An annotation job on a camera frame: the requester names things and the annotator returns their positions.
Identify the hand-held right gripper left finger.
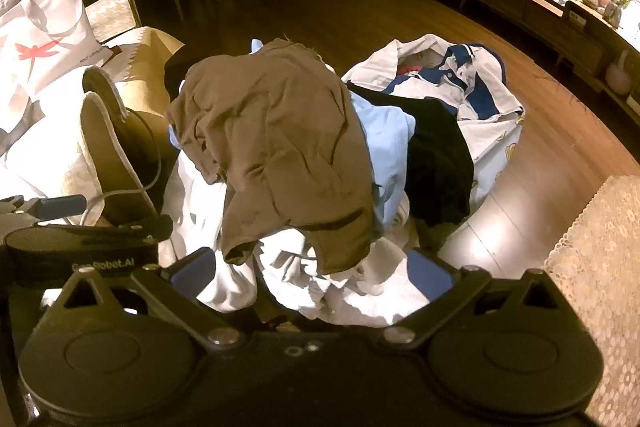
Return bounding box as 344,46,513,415
42,248,246,355

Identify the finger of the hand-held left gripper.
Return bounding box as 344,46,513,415
0,195,87,226

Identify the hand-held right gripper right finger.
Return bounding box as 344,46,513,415
377,249,583,353

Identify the brown shirt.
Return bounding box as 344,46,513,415
166,38,381,275

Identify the beige slipper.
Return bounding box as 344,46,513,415
82,66,163,122
79,92,166,228

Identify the white garment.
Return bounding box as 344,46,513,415
160,152,451,325

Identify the black garment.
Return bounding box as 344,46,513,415
345,82,476,228

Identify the beige lace tablecloth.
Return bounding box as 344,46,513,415
544,174,640,427

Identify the white dragonfly tote bag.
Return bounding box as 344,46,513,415
0,0,118,158

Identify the beige patterned cushion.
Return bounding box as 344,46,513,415
84,0,142,44

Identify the pink kettlebell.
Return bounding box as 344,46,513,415
606,51,634,96

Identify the long wooden sideboard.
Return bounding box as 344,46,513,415
456,0,640,128

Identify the white cable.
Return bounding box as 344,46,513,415
86,107,164,219

